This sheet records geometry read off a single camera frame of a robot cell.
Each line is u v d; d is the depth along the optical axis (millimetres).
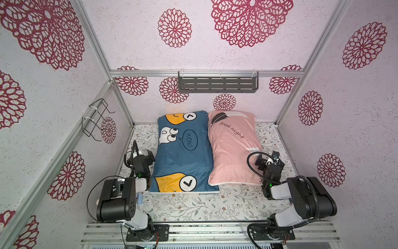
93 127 756
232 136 948
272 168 795
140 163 704
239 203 834
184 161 907
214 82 992
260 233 726
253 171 730
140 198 834
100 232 749
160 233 732
